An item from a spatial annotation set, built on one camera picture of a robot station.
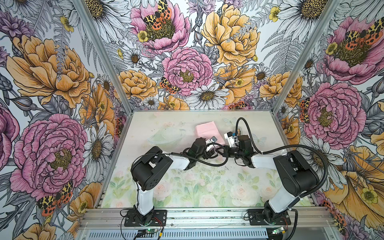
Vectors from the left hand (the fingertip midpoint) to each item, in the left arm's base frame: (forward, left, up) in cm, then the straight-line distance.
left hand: (207, 146), depth 96 cm
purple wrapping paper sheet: (+10, -1, +3) cm, 11 cm away
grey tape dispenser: (-1, -16, +16) cm, 23 cm away
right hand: (-6, -5, +1) cm, 8 cm away
